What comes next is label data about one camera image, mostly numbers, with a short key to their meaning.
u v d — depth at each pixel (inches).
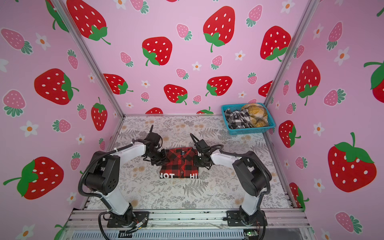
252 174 18.9
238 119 41.2
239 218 26.0
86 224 28.9
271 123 41.2
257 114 42.3
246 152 20.8
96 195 20.1
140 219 28.8
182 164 34.9
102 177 18.8
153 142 30.1
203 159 27.2
